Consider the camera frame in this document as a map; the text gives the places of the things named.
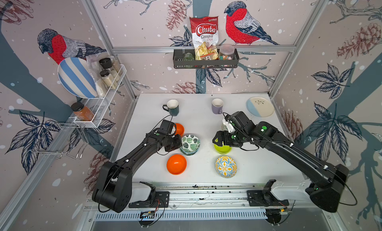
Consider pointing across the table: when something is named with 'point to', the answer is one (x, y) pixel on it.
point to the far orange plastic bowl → (179, 129)
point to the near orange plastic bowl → (176, 164)
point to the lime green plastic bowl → (223, 150)
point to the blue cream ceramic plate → (260, 107)
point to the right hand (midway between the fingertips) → (218, 140)
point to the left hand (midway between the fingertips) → (184, 141)
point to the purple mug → (217, 104)
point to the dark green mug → (173, 106)
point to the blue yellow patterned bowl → (226, 167)
